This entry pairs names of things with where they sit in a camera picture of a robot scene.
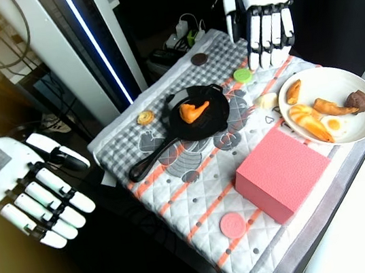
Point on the green round disc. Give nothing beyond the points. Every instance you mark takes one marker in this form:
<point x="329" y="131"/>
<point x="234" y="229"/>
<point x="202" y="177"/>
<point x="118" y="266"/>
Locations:
<point x="243" y="76"/>

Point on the brown toy meat chunk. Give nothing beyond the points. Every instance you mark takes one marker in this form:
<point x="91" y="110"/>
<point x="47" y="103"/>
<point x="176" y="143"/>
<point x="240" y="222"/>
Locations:
<point x="358" y="100"/>

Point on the green plug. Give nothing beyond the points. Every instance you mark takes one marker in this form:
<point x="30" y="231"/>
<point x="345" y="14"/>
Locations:
<point x="192" y="36"/>

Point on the toy swirl cookie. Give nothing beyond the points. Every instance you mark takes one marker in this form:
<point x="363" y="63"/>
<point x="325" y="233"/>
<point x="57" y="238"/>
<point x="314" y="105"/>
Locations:
<point x="146" y="117"/>

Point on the white pillar with blue light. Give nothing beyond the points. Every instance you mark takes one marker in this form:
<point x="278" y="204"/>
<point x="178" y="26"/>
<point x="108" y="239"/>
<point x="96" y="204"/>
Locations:
<point x="51" y="42"/>

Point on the toy fried egg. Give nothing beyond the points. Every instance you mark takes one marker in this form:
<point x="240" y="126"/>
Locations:
<point x="333" y="125"/>

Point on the blue grey box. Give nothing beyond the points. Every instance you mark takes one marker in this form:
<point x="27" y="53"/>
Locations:
<point x="50" y="92"/>

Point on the white black sneaker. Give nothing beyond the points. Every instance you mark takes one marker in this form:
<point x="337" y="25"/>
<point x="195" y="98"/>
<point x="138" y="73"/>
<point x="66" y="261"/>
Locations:
<point x="55" y="124"/>

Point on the white power strip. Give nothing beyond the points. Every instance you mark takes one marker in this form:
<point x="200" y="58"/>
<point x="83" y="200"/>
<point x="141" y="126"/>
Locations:
<point x="175" y="40"/>

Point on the red cube block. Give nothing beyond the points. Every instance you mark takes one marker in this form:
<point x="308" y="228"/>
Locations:
<point x="277" y="170"/>

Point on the white round plate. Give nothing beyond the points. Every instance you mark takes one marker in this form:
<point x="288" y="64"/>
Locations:
<point x="329" y="83"/>

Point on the white toy dumpling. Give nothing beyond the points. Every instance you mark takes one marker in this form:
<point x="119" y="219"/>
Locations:
<point x="266" y="101"/>

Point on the pink round disc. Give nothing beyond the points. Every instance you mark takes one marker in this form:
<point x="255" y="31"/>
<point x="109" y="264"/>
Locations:
<point x="232" y="226"/>

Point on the toy fried fish piece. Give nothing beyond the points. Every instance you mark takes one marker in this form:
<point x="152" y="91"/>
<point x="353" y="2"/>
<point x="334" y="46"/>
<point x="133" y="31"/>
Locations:
<point x="331" y="106"/>

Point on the brown round disc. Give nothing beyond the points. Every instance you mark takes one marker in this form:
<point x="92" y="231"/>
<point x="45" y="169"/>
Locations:
<point x="199" y="59"/>

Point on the grey quilt with bear print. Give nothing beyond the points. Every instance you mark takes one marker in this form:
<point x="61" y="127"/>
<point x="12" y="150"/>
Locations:
<point x="190" y="190"/>

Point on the black power adapter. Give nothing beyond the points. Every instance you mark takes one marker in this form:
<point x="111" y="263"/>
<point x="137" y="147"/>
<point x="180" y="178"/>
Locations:
<point x="165" y="56"/>

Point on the toy fried dumpling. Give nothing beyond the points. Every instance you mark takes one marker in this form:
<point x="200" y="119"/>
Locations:
<point x="294" y="92"/>

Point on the orange toy chicken drumstick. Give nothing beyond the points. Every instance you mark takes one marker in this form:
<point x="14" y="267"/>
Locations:
<point x="191" y="113"/>

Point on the black frying pan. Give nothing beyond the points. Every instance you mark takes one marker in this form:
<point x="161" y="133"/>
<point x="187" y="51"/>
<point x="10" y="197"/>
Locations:
<point x="206" y="124"/>

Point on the orange striped toy shrimp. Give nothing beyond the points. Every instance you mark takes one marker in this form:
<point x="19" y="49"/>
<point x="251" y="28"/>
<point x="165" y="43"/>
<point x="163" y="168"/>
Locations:
<point x="307" y="119"/>

